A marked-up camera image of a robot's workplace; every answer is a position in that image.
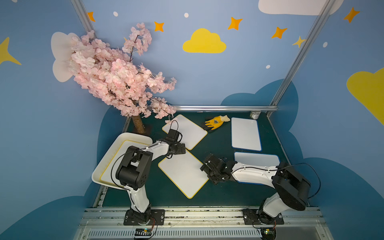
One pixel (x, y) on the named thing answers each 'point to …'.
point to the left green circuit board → (143, 232)
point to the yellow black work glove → (217, 121)
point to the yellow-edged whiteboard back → (190, 133)
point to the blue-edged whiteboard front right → (256, 159)
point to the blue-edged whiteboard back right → (245, 134)
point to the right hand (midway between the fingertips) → (204, 170)
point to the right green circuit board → (268, 233)
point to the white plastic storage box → (125, 136)
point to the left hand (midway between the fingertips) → (179, 148)
